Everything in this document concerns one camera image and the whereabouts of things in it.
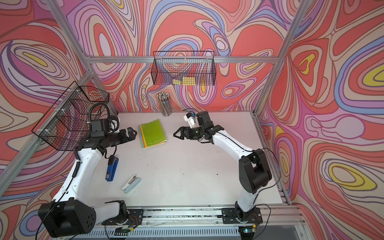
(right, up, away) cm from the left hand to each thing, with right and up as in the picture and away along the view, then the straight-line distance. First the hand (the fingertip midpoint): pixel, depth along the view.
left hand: (130, 134), depth 80 cm
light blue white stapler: (-1, -28, +3) cm, 28 cm away
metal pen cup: (+13, +20, +31) cm, 39 cm away
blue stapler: (-15, -20, +8) cm, 26 cm away
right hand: (+27, -3, +3) cm, 27 cm away
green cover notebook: (+5, -1, +26) cm, 27 cm away
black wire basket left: (-29, +4, -7) cm, 30 cm away
